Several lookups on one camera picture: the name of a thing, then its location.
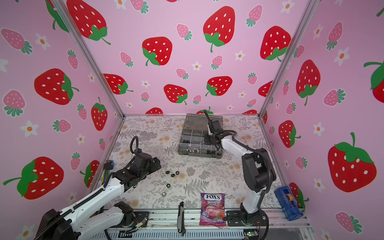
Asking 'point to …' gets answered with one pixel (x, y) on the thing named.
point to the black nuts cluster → (177, 173)
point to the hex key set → (108, 166)
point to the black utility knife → (180, 222)
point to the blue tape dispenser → (288, 203)
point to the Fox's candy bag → (212, 211)
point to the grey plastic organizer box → (194, 140)
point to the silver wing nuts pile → (192, 150)
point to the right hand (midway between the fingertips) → (207, 137)
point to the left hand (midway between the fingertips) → (155, 163)
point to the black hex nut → (168, 184)
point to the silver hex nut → (164, 194)
